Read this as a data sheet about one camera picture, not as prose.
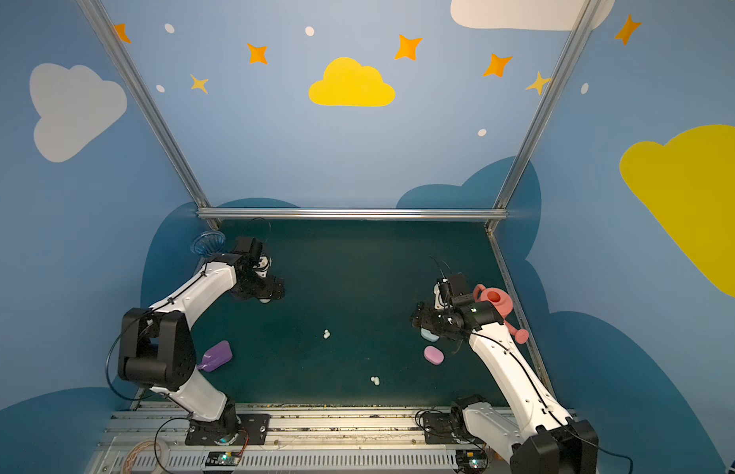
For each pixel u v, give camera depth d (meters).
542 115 0.88
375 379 0.82
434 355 0.86
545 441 0.38
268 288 0.82
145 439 0.71
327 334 0.91
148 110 0.85
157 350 0.46
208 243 0.90
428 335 0.90
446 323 0.56
